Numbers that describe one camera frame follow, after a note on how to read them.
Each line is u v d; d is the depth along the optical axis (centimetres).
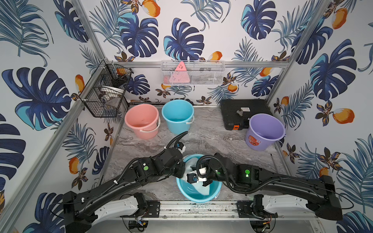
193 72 97
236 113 106
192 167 63
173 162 53
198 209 76
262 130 88
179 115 101
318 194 41
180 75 90
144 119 106
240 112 106
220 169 46
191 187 69
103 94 84
